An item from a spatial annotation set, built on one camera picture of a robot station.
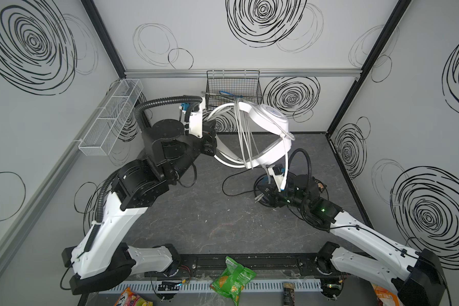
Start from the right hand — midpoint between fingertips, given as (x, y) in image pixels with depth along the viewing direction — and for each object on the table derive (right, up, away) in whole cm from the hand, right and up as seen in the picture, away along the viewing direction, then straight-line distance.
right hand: (257, 186), depth 72 cm
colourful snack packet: (-45, -37, -8) cm, 59 cm away
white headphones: (+14, +21, +47) cm, 53 cm away
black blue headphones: (+2, +4, -5) cm, 7 cm away
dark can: (+10, -36, -7) cm, 38 cm away
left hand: (-14, +22, -22) cm, 34 cm away
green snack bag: (-9, -32, -6) cm, 34 cm away
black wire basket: (-13, +46, +24) cm, 54 cm away
